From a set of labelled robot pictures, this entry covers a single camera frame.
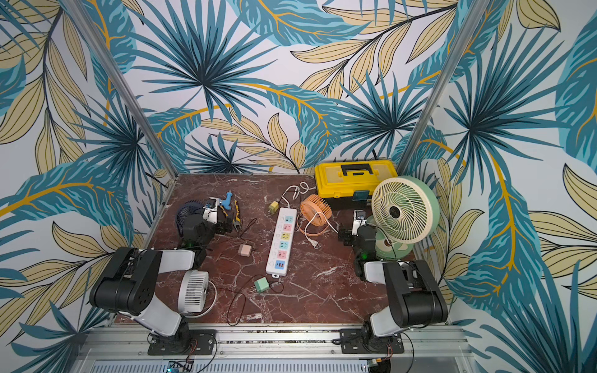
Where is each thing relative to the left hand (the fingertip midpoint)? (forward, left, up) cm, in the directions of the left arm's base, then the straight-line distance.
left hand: (221, 211), depth 93 cm
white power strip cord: (+20, -33, -8) cm, 40 cm away
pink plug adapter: (-13, -10, -8) cm, 18 cm away
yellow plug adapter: (+8, -20, -7) cm, 22 cm away
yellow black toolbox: (+14, -53, +2) cm, 55 cm away
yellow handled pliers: (+1, -5, -9) cm, 10 cm away
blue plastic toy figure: (+10, +2, -8) cm, 13 cm away
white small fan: (-30, +2, 0) cm, 30 cm away
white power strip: (-4, -24, -8) cm, 25 cm away
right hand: (-3, -54, -2) cm, 54 cm away
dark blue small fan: (-3, +12, -1) cm, 13 cm away
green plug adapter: (-26, -18, -9) cm, 33 cm away
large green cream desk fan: (-9, -66, +16) cm, 68 cm away
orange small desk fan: (-1, -37, +2) cm, 37 cm away
